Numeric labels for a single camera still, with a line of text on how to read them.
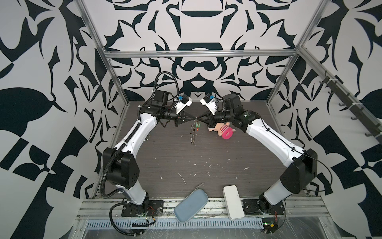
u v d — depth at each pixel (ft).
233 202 2.35
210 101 2.13
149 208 2.38
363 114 1.81
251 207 2.44
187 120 2.36
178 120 2.20
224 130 3.16
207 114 2.24
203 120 2.39
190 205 2.37
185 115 2.30
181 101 2.13
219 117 2.14
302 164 1.39
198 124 2.50
